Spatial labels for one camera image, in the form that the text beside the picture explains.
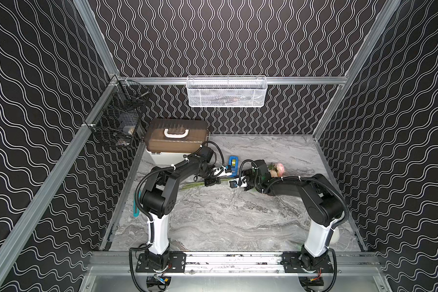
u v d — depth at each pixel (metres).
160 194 0.52
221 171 0.82
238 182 0.80
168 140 0.90
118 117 0.91
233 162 1.00
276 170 0.95
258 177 0.77
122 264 0.75
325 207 0.50
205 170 0.78
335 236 0.82
